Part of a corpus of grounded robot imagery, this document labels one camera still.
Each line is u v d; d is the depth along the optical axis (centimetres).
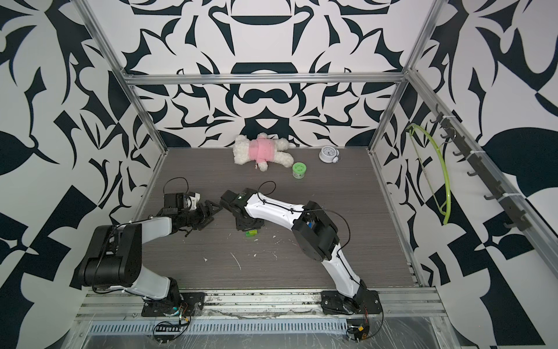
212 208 85
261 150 108
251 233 88
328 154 114
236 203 65
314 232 52
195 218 82
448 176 67
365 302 67
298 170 105
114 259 45
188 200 81
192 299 76
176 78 92
